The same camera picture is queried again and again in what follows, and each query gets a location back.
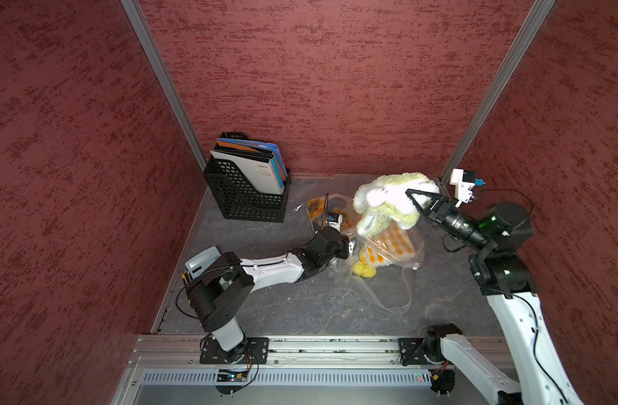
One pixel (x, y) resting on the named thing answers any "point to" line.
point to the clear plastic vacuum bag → (381, 264)
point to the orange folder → (236, 145)
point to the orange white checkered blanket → (392, 245)
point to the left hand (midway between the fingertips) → (347, 241)
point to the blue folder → (273, 147)
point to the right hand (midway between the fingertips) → (401, 200)
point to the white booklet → (258, 173)
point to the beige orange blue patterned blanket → (338, 203)
